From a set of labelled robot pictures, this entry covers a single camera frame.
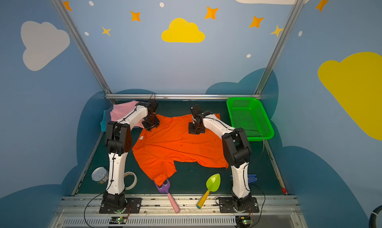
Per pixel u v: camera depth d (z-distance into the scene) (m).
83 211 0.75
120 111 1.02
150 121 0.89
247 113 1.15
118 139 0.60
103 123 1.03
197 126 0.78
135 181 0.80
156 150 0.95
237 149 0.53
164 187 0.80
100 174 0.78
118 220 0.71
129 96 1.23
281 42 0.86
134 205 0.74
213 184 0.82
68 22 0.76
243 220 0.71
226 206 0.75
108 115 1.02
